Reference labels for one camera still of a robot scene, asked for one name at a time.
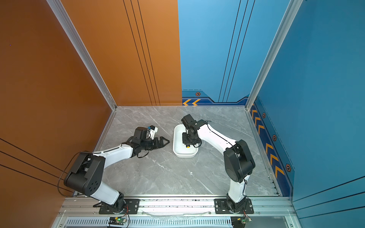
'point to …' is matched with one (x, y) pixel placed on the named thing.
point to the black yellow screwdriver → (187, 146)
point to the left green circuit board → (113, 220)
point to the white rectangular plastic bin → (179, 149)
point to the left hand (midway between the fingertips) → (165, 141)
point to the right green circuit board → (244, 220)
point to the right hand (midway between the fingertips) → (185, 142)
